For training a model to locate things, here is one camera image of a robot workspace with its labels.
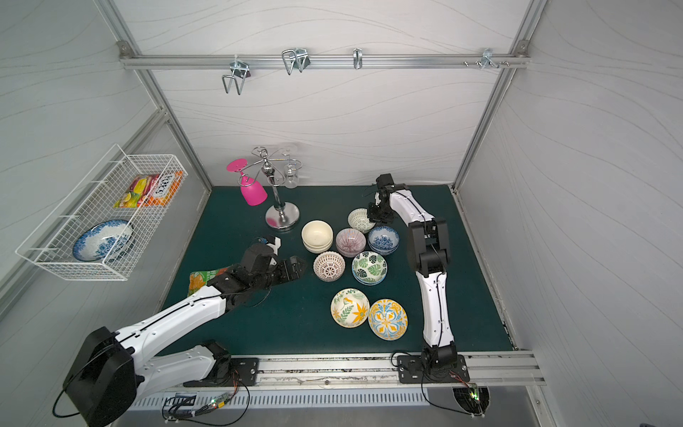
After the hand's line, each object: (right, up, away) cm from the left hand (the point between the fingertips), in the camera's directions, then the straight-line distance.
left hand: (298, 267), depth 82 cm
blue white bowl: (+29, +7, +19) cm, 35 cm away
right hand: (+26, +15, +23) cm, 37 cm away
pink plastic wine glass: (-20, +24, +15) cm, 35 cm away
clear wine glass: (-7, +33, +21) cm, 40 cm away
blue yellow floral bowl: (+28, -17, 0) cm, 33 cm away
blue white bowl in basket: (-43, +11, -19) cm, 49 cm away
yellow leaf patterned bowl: (+16, -14, +2) cm, 21 cm away
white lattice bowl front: (+9, -2, +11) cm, 15 cm away
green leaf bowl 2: (+24, 0, +11) cm, 26 cm away
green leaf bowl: (+23, -5, +9) cm, 25 cm away
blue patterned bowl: (+29, +4, +14) cm, 32 cm away
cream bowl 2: (+5, +6, +13) cm, 15 cm away
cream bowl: (+4, +12, +16) cm, 20 cm away
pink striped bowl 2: (+16, +3, +15) cm, 22 cm away
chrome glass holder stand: (-13, +16, +26) cm, 33 cm away
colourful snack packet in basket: (-40, +24, -9) cm, 47 cm away
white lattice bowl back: (+20, +14, +25) cm, 35 cm away
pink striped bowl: (+17, +6, +16) cm, 24 cm away
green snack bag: (-35, -5, +6) cm, 36 cm away
